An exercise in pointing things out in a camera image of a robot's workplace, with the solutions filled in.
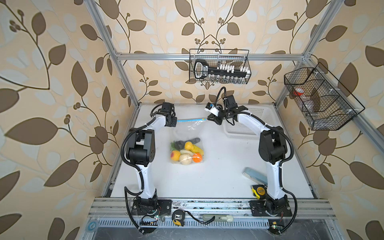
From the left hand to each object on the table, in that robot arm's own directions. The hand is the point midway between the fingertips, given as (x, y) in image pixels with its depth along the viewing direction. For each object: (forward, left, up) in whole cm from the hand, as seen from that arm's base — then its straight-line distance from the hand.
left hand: (171, 119), depth 101 cm
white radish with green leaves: (-21, -9, -5) cm, 23 cm away
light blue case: (-35, -51, -4) cm, 61 cm away
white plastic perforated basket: (+8, -67, 0) cm, 67 cm away
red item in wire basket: (+2, -73, +25) cm, 77 cm away
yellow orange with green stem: (-25, -6, -2) cm, 26 cm away
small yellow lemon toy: (-19, -13, 0) cm, 23 cm away
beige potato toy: (-27, -12, -1) cm, 30 cm away
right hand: (-1, -26, +5) cm, 26 cm away
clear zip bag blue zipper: (-4, -11, -5) cm, 13 cm away
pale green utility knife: (-55, -29, -7) cm, 62 cm away
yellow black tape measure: (-42, -51, -5) cm, 67 cm away
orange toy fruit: (-27, -18, +1) cm, 33 cm away
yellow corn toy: (-20, -17, -4) cm, 27 cm away
